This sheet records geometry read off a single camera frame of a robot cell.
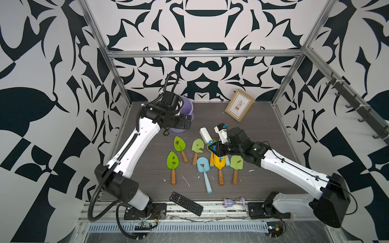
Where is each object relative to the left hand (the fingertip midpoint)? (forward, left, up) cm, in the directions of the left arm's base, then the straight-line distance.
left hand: (179, 119), depth 77 cm
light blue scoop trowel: (-14, -12, -27) cm, 32 cm away
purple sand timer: (-34, -24, -24) cm, 48 cm away
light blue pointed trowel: (-12, -26, -24) cm, 38 cm away
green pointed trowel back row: (0, +1, -26) cm, 26 cm away
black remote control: (-33, -2, -25) cm, 42 cm away
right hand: (-11, -14, -8) cm, 20 cm away
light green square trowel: (-2, -10, -26) cm, 28 cm away
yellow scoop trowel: (-13, -22, -26) cm, 36 cm away
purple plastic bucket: (+18, -4, -12) cm, 22 cm away
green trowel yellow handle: (-11, -17, -24) cm, 32 cm away
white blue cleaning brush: (-6, -13, -7) cm, 16 cm away
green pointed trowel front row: (-12, +5, -26) cm, 29 cm away
